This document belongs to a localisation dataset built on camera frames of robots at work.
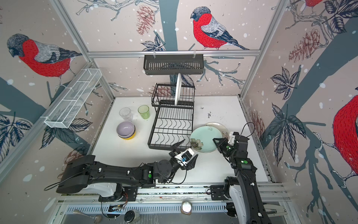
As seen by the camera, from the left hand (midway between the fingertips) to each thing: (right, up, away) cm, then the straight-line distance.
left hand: (189, 148), depth 66 cm
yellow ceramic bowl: (-38, -1, +25) cm, 45 cm away
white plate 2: (+27, +3, +33) cm, 43 cm away
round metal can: (-25, -28, -6) cm, 39 cm away
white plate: (-6, +30, +10) cm, 32 cm away
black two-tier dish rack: (-11, +7, +35) cm, 37 cm away
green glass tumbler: (-32, +17, +37) cm, 52 cm away
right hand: (+14, +1, +13) cm, 19 cm away
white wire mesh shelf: (-65, +17, +5) cm, 68 cm away
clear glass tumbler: (-48, +15, +40) cm, 64 cm away
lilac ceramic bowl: (-42, +4, +27) cm, 50 cm away
